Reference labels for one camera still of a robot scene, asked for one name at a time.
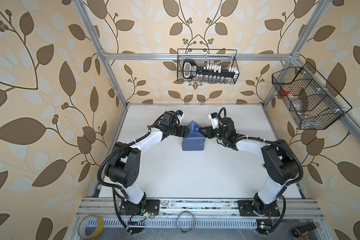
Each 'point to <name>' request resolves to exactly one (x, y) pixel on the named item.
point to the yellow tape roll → (99, 228)
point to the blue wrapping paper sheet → (195, 140)
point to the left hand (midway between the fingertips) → (186, 128)
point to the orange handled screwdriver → (301, 230)
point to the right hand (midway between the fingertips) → (202, 129)
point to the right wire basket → (314, 104)
